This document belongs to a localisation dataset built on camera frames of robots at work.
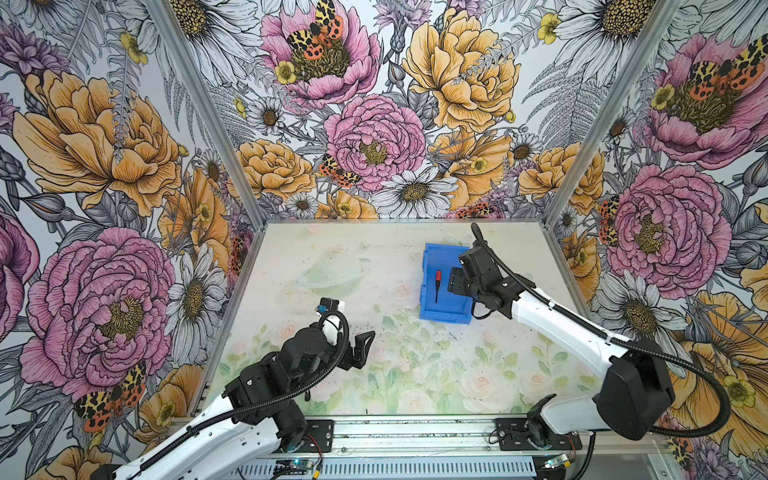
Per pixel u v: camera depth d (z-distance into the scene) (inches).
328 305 23.5
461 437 30.0
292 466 28.0
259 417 18.9
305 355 19.4
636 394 16.6
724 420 15.5
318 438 29.2
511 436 29.1
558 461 28.2
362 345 24.3
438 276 40.9
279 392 20.0
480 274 25.0
